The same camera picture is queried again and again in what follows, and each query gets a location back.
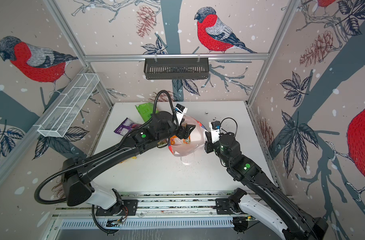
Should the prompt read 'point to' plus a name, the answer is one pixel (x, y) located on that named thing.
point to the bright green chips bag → (146, 110)
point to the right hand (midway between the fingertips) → (204, 133)
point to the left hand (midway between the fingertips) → (190, 122)
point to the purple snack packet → (127, 125)
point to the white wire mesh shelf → (59, 122)
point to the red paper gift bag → (197, 140)
